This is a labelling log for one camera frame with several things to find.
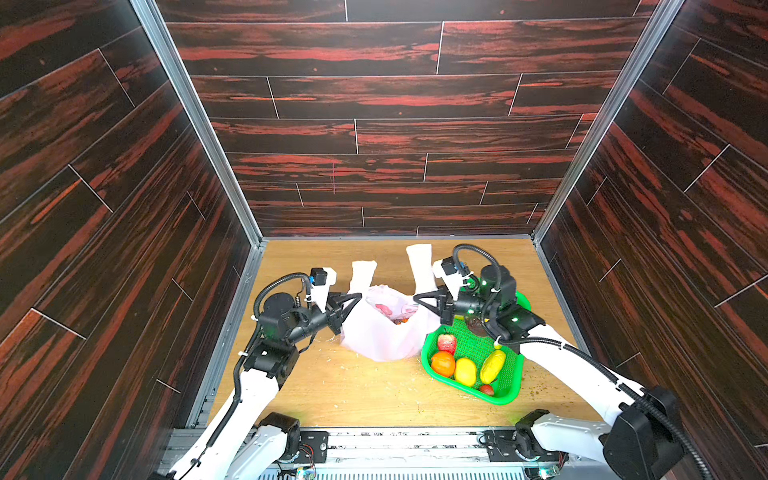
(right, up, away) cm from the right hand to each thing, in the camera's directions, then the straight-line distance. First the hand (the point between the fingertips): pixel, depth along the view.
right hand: (418, 292), depth 73 cm
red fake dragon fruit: (-9, -5, +5) cm, 12 cm away
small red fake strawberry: (+20, -27, +8) cm, 35 cm away
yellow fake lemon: (+14, -23, +9) cm, 29 cm away
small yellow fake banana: (+22, -22, +10) cm, 33 cm away
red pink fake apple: (+10, -17, +15) cm, 24 cm away
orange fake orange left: (+8, -21, +9) cm, 24 cm away
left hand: (-14, -1, -4) cm, 15 cm away
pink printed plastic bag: (-8, -7, -5) cm, 12 cm away
